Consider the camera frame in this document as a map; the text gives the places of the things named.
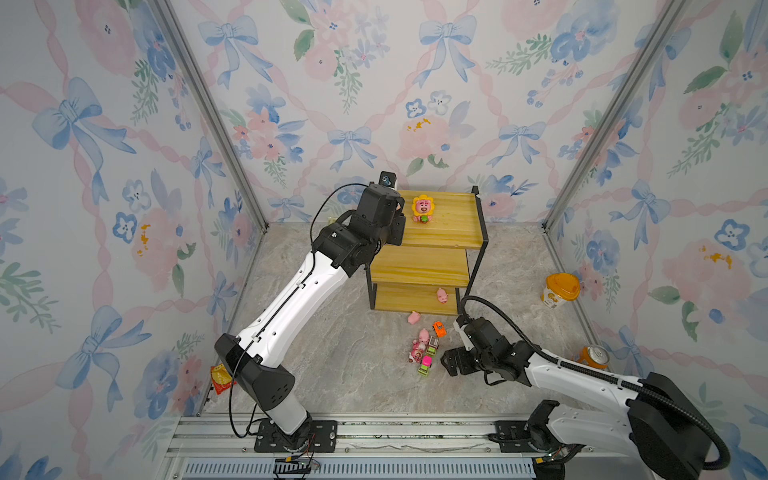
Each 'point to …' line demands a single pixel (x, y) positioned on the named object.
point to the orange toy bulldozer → (439, 329)
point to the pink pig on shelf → (442, 296)
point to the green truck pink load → (426, 364)
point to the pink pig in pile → (424, 336)
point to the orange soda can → (595, 356)
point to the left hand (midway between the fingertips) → (393, 212)
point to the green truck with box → (433, 344)
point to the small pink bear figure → (416, 353)
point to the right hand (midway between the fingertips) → (453, 355)
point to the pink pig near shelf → (414, 317)
